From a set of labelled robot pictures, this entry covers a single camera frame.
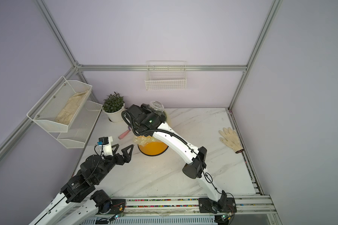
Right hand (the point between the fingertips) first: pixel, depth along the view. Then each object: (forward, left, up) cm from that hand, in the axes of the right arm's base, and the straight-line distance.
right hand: (157, 106), depth 74 cm
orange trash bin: (-7, +6, -34) cm, 35 cm away
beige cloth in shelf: (+3, +51, -4) cm, 51 cm away
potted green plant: (+19, +35, -18) cm, 44 cm away
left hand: (-19, +16, -11) cm, 27 cm away
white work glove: (0, -52, -36) cm, 63 cm away
